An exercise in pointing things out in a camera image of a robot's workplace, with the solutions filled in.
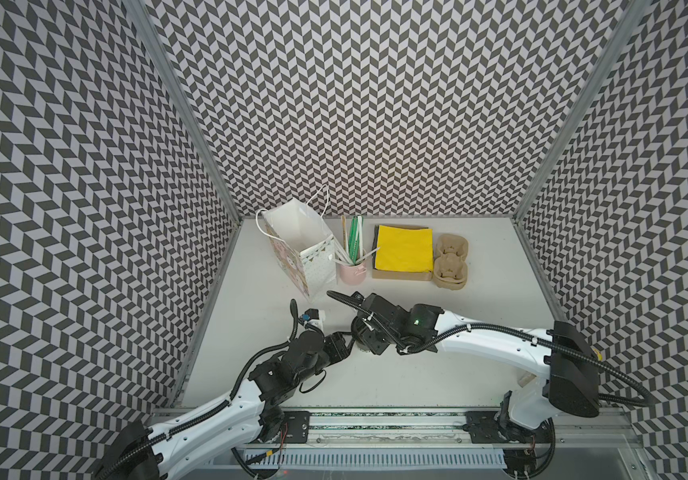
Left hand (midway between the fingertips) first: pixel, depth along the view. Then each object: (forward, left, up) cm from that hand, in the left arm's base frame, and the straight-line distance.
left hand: (353, 344), depth 79 cm
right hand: (+1, -5, +1) cm, 5 cm away
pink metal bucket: (+23, 0, -1) cm, 23 cm away
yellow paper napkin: (+39, -18, -9) cm, 44 cm away
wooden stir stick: (+33, +3, +8) cm, 34 cm away
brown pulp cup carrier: (+27, -32, -4) cm, 42 cm away
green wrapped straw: (+32, 0, +7) cm, 32 cm away
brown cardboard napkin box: (+27, -9, -7) cm, 30 cm away
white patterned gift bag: (+35, +17, +2) cm, 39 cm away
